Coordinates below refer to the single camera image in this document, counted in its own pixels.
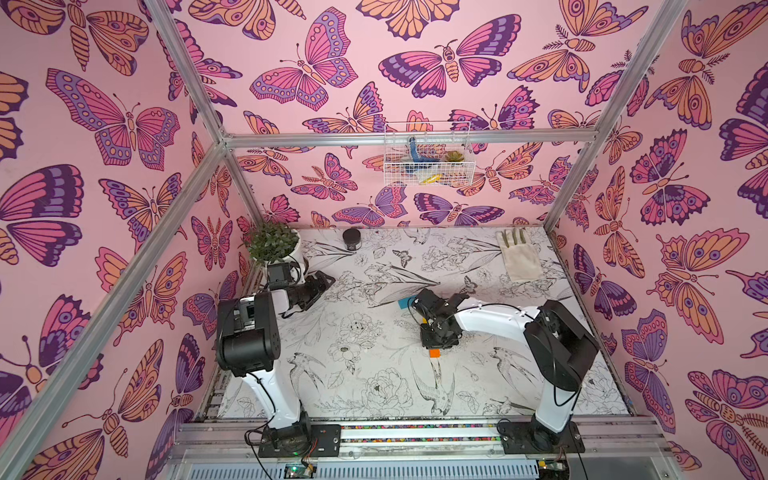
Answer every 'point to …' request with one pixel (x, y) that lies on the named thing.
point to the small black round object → (352, 239)
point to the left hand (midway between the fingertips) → (330, 283)
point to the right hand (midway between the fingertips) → (429, 341)
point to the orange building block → (435, 353)
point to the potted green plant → (272, 242)
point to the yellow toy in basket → (432, 179)
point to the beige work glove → (522, 258)
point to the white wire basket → (429, 154)
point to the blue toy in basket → (418, 163)
